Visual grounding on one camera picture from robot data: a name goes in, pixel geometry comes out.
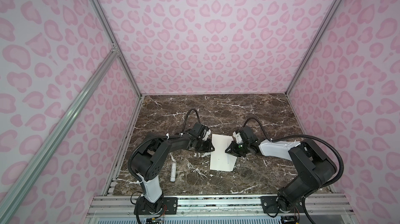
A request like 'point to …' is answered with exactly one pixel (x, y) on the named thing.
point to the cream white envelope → (220, 160)
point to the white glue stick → (173, 172)
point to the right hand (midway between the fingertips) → (226, 150)
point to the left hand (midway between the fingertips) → (215, 147)
